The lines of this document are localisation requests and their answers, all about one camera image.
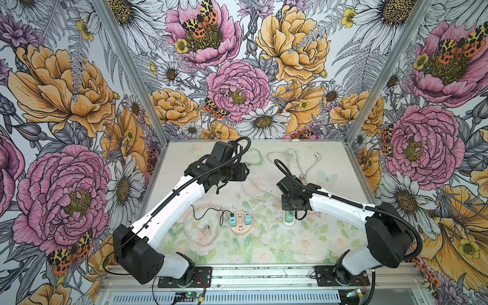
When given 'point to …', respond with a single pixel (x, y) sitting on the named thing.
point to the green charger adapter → (289, 216)
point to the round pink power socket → (241, 228)
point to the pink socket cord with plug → (201, 224)
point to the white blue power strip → (290, 223)
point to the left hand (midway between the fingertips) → (243, 177)
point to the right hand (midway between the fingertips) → (290, 209)
